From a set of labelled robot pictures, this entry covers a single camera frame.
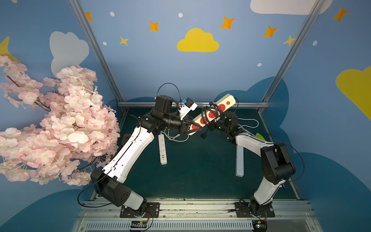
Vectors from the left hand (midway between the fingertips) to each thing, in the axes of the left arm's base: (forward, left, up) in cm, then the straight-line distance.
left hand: (200, 124), depth 65 cm
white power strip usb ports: (+4, +22, -36) cm, 42 cm away
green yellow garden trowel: (+19, -47, -36) cm, 62 cm away
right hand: (+20, -6, -17) cm, 27 cm away
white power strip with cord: (+7, -30, -35) cm, 46 cm away
